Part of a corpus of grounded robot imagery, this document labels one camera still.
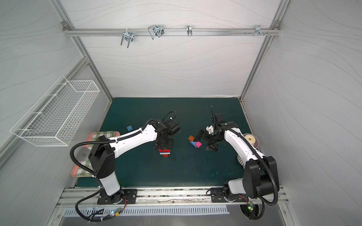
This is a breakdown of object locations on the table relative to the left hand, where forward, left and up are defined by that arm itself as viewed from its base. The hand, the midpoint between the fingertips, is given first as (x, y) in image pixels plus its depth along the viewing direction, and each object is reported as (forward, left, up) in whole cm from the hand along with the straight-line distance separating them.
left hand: (167, 148), depth 82 cm
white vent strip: (-28, -21, -10) cm, 36 cm away
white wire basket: (+3, +54, +23) cm, 59 cm away
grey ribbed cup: (-4, -43, -4) cm, 43 cm away
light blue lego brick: (+8, -16, -8) cm, 19 cm away
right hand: (+3, -19, +2) cm, 20 cm away
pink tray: (-12, +54, -8) cm, 56 cm away
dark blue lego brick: (-1, +2, -3) cm, 4 cm away
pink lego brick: (+6, -19, -7) cm, 21 cm away
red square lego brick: (-1, +2, -8) cm, 8 cm away
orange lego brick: (+10, -14, -6) cm, 18 cm away
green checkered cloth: (-12, +49, -7) cm, 51 cm away
